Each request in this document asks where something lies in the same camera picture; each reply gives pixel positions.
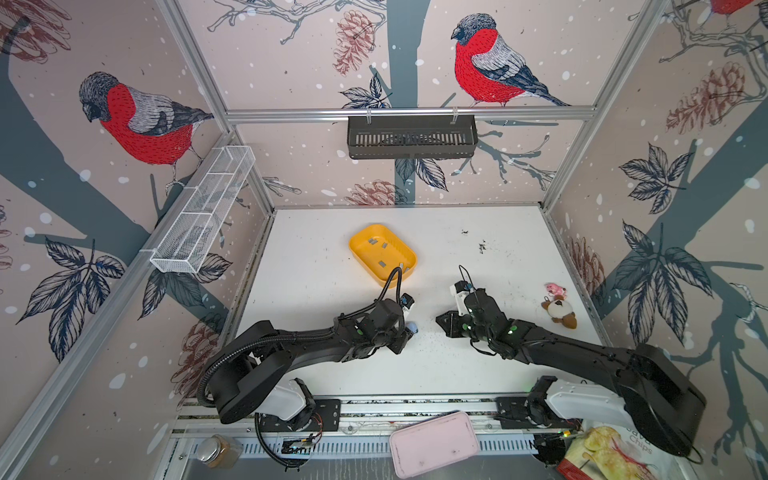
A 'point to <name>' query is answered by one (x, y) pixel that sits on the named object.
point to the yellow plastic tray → (377, 250)
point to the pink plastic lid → (433, 444)
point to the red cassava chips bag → (616, 451)
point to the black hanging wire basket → (412, 137)
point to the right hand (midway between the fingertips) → (434, 322)
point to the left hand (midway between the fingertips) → (409, 333)
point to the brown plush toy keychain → (558, 309)
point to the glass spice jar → (220, 451)
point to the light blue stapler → (413, 327)
